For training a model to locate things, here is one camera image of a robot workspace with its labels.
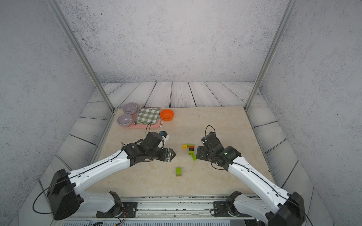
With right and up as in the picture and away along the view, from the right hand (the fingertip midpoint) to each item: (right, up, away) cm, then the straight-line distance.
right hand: (202, 153), depth 77 cm
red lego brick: (-5, 0, +19) cm, 20 cm away
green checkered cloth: (-39, +21, +38) cm, 58 cm away
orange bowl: (-24, +22, +36) cm, 48 cm away
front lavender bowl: (-56, +18, +32) cm, 67 cm away
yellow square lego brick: (-10, 0, +19) cm, 21 cm away
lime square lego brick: (-5, -3, +16) cm, 17 cm away
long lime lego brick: (-7, +1, +19) cm, 20 cm away
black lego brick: (-5, -1, +17) cm, 18 cm away
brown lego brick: (-13, -15, +7) cm, 21 cm away
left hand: (-16, -1, 0) cm, 16 cm away
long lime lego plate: (-4, -7, +16) cm, 18 cm away
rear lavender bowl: (-56, +28, +41) cm, 74 cm away
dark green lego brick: (-14, -12, +5) cm, 19 cm away
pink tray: (-49, +19, +33) cm, 62 cm away
